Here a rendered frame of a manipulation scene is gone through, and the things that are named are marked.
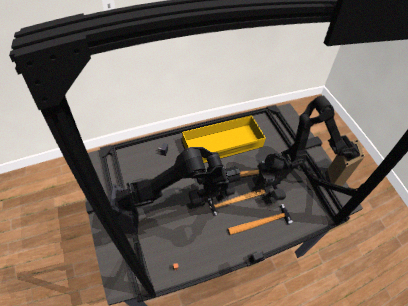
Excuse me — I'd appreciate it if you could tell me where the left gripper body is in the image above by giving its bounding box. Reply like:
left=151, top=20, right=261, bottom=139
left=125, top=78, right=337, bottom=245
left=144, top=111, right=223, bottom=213
left=189, top=183, right=235, bottom=206

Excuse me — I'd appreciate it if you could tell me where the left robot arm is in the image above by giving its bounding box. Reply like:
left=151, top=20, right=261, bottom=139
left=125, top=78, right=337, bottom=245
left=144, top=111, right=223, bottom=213
left=115, top=147, right=240, bottom=211

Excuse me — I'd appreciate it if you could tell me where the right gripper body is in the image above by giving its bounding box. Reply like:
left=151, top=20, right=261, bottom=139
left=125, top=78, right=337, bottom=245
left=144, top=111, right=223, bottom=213
left=257, top=162, right=287, bottom=200

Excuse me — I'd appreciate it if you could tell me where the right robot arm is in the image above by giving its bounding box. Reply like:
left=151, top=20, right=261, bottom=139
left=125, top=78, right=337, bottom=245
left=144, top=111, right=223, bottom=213
left=259, top=95, right=360, bottom=186

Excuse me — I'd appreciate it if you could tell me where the yellow bin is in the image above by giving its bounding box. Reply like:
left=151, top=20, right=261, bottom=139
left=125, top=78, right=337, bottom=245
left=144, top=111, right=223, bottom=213
left=182, top=116, right=264, bottom=159

